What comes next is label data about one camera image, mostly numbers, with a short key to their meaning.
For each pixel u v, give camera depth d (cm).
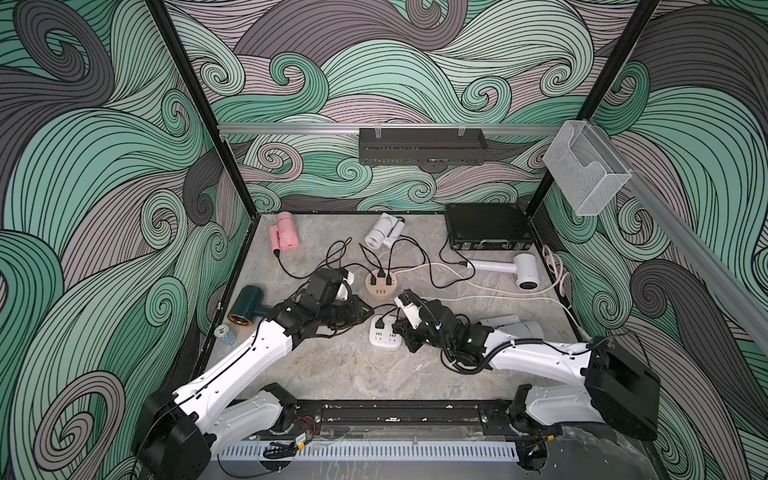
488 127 95
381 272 98
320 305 58
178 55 78
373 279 96
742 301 51
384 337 85
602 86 83
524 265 98
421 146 96
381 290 95
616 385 41
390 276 95
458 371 60
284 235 107
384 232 108
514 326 87
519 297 97
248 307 88
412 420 74
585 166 79
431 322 60
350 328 89
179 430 37
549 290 97
